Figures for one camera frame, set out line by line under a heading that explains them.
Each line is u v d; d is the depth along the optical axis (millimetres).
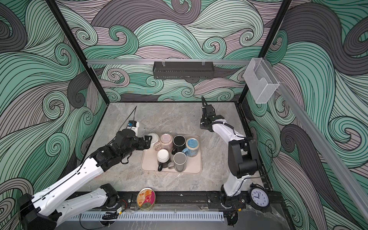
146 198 711
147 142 671
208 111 735
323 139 524
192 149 820
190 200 744
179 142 859
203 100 772
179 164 757
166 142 835
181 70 954
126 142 543
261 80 791
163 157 796
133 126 646
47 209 388
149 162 865
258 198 723
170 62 934
